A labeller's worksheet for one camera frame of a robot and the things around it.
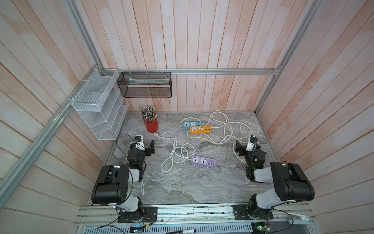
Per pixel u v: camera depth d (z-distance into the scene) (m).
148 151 0.82
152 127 1.07
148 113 0.95
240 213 0.73
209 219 0.73
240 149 0.82
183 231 0.68
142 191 0.81
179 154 0.95
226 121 1.12
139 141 0.76
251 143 0.78
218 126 1.11
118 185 0.45
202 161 0.90
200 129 1.04
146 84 1.04
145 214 0.73
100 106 0.70
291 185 0.46
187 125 1.09
